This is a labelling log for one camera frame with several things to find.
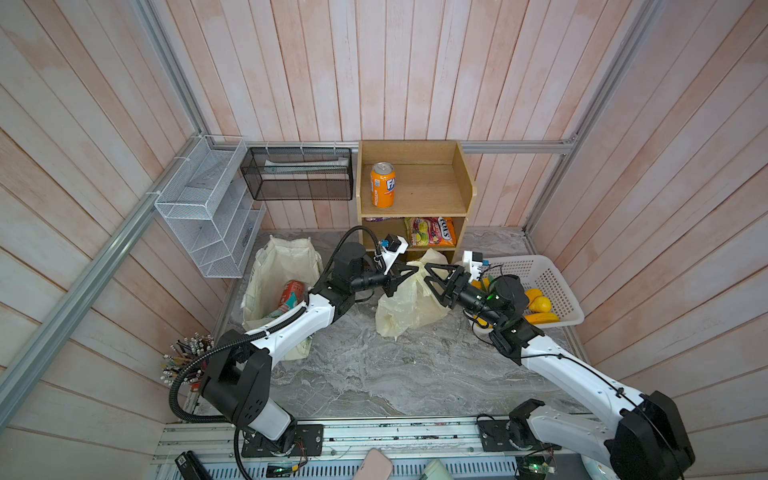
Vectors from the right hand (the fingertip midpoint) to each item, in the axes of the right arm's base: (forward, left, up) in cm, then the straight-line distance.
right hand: (424, 275), depth 70 cm
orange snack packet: (+26, -10, -11) cm, 30 cm away
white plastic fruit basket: (+20, -43, -25) cm, 54 cm away
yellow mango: (+4, -40, -27) cm, 48 cm away
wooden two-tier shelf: (+35, -5, +2) cm, 35 cm away
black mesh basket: (+34, +36, +5) cm, 50 cm away
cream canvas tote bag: (+12, +43, -12) cm, 47 cm away
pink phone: (-36, +11, -28) cm, 47 cm away
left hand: (+3, +1, -4) cm, 5 cm away
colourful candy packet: (+24, -1, -10) cm, 26 cm away
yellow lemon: (+7, -40, -25) cm, 48 cm away
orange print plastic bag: (-1, +2, -11) cm, 11 cm away
